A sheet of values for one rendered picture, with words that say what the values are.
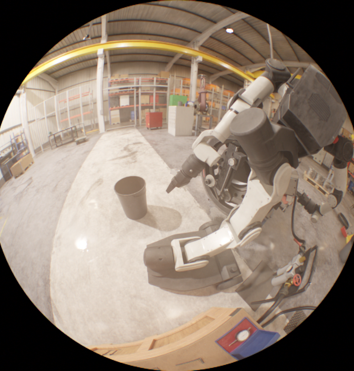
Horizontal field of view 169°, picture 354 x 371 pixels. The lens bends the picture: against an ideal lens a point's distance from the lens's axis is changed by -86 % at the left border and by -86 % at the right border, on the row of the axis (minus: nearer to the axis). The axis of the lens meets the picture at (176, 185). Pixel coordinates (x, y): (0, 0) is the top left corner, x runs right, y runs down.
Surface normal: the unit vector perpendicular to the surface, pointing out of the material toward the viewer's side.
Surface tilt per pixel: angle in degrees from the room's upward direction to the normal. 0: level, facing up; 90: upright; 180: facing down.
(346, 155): 91
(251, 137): 121
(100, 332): 0
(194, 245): 24
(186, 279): 0
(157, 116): 90
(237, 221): 75
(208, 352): 0
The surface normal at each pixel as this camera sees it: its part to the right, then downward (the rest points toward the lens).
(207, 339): 0.04, -0.80
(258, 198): -0.98, 0.04
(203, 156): -0.56, 0.20
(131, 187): 0.39, 0.51
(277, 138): 0.16, 0.59
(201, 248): -0.36, -0.71
